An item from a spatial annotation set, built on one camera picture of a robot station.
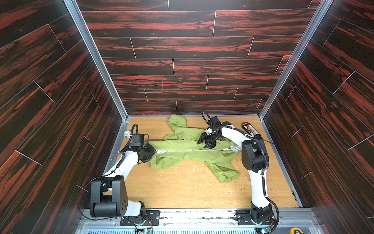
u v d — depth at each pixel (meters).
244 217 0.73
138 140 0.70
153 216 0.75
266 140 1.05
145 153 0.75
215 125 0.80
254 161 0.57
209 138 0.88
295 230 0.69
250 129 1.10
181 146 0.97
